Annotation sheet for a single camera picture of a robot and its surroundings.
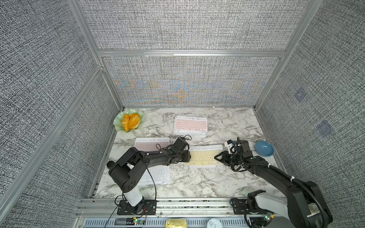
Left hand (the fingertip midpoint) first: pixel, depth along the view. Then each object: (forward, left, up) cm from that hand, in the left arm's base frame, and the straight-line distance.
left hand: (191, 156), depth 90 cm
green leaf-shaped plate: (+29, +52, +2) cm, 60 cm away
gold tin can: (-34, +10, +3) cm, 36 cm away
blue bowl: (+4, -49, 0) cm, 49 cm away
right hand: (-2, -13, +6) cm, 15 cm away
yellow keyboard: (-1, -8, +3) cm, 9 cm away
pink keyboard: (+25, 0, +1) cm, 25 cm away
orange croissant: (+26, +41, +6) cm, 49 cm away
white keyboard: (-10, +20, -1) cm, 22 cm away
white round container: (-35, -7, +4) cm, 36 cm away
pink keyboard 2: (+11, +28, -2) cm, 30 cm away
